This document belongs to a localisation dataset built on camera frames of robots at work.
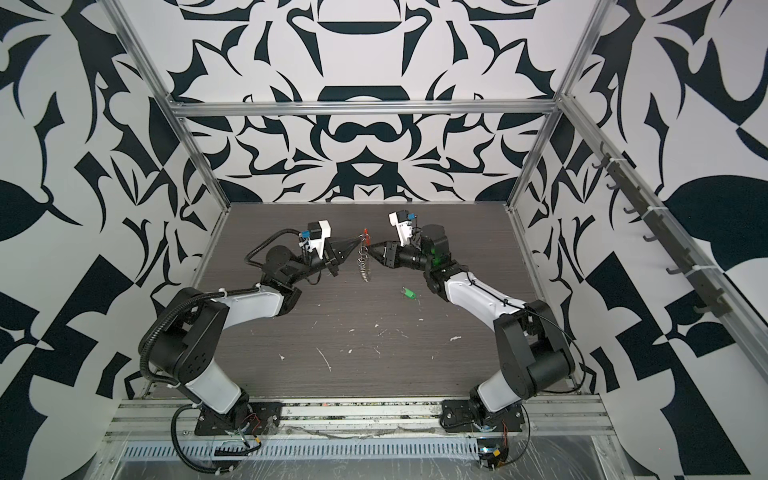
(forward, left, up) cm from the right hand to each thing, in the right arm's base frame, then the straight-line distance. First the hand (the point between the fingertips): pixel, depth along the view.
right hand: (371, 248), depth 79 cm
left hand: (+1, +3, +6) cm, 6 cm away
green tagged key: (-1, -10, -23) cm, 26 cm away
